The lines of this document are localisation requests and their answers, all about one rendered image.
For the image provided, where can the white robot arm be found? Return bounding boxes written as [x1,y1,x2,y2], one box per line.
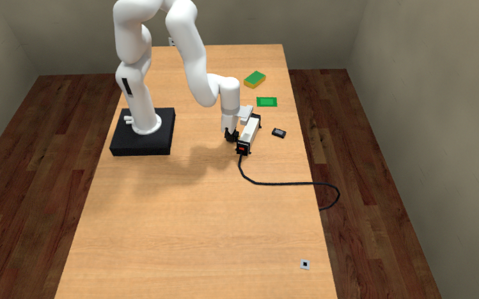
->
[113,0,253,135]

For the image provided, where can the yellow block with green top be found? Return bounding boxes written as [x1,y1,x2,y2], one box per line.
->
[244,71,266,89]

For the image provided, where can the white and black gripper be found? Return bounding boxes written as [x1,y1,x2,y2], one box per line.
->
[221,112,239,142]

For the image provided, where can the flat green rectangular pad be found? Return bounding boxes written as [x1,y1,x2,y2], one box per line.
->
[256,97,278,107]

